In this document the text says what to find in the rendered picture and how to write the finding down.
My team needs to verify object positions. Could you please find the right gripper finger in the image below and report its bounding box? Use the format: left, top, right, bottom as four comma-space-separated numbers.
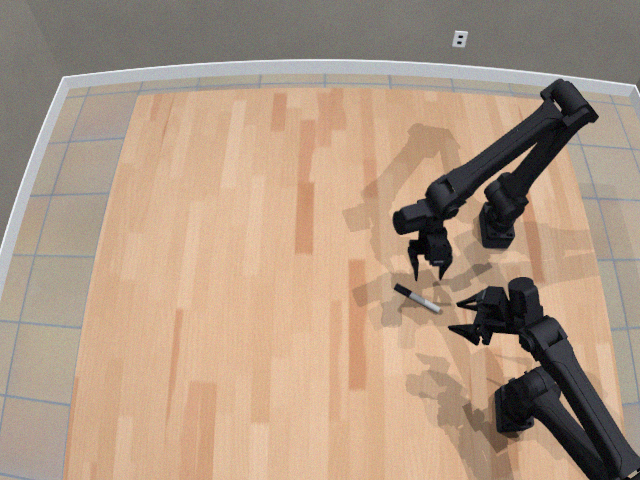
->
439, 260, 453, 281
409, 257, 419, 281

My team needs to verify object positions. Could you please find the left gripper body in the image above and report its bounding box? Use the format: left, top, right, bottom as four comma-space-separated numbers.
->
470, 308, 511, 345

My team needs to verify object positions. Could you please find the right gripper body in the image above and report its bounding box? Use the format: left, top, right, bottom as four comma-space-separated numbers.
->
408, 228, 453, 261

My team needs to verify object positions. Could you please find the light blue marker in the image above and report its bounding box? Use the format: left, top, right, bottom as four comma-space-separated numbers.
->
409, 292, 440, 313

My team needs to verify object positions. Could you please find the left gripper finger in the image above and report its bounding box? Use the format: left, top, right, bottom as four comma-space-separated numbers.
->
456, 293, 478, 311
448, 324, 480, 346

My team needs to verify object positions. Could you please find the dark blue cylinder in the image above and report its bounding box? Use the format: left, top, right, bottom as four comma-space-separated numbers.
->
394, 283, 412, 297

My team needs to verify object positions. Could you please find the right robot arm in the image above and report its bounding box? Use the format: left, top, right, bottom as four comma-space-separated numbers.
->
393, 78, 599, 267

